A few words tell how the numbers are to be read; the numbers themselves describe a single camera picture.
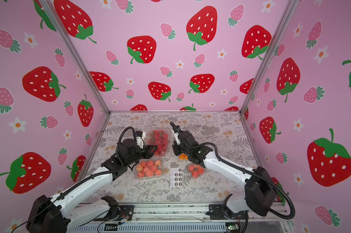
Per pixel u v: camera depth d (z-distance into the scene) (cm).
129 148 60
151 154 70
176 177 86
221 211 74
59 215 39
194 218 73
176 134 71
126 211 74
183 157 73
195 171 86
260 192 41
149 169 86
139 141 70
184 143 59
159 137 99
